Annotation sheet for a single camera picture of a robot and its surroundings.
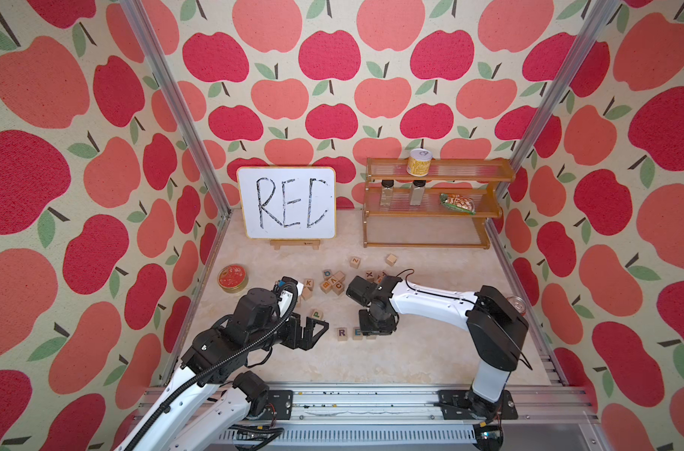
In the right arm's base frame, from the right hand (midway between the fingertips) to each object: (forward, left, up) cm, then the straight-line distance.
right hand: (368, 337), depth 84 cm
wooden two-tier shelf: (+63, -25, +8) cm, 69 cm away
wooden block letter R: (0, +8, +1) cm, 8 cm away
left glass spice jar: (+44, -3, +19) cm, 48 cm away
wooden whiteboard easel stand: (+32, +37, +2) cm, 49 cm away
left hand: (-7, +14, +20) cm, 25 cm away
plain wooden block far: (+30, -7, -1) cm, 31 cm away
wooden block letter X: (+22, 0, +1) cm, 22 cm away
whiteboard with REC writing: (+39, +31, +18) cm, 53 cm away
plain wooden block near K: (+13, +22, 0) cm, 25 cm away
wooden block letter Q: (+21, +16, +1) cm, 26 cm away
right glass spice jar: (+46, -14, +19) cm, 52 cm away
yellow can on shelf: (+46, -13, +32) cm, 57 cm away
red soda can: (+11, -44, +8) cm, 46 cm away
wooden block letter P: (+5, +17, +1) cm, 18 cm away
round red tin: (+15, +48, +3) cm, 50 cm away
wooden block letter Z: (+27, +6, +1) cm, 28 cm away
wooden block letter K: (+16, +21, +1) cm, 27 cm away
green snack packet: (+43, -29, +18) cm, 55 cm away
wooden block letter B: (+16, +16, +1) cm, 22 cm away
